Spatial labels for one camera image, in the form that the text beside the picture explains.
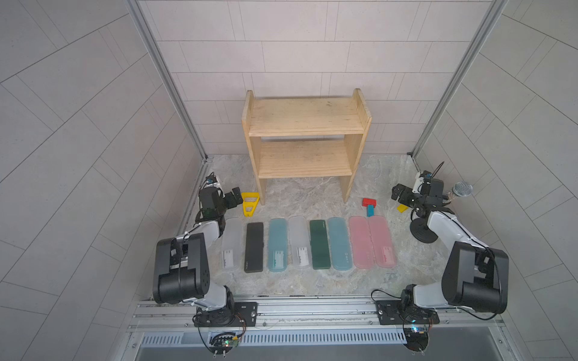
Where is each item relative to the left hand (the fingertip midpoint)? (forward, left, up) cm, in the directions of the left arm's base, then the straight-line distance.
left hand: (231, 187), depth 93 cm
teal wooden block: (-5, -59, -8) cm, 60 cm away
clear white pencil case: (-23, -29, -8) cm, 38 cm away
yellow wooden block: (-14, -65, +8) cm, 67 cm away
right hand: (-2, -71, +3) cm, 71 cm away
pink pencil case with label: (-23, -61, -7) cm, 65 cm away
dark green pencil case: (-22, -37, -8) cm, 44 cm away
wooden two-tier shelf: (+30, -32, +1) cm, 44 cm away
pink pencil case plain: (-20, -53, -8) cm, 58 cm away
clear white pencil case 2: (-22, -3, -8) cm, 23 cm away
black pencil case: (-27, -12, -9) cm, 31 cm away
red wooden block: (-2, -59, -7) cm, 60 cm away
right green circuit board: (-50, -64, -9) cm, 82 cm away
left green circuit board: (-52, -6, -8) cm, 52 cm away
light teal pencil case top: (-21, -20, -11) cm, 31 cm away
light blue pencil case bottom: (-21, -45, -10) cm, 50 cm away
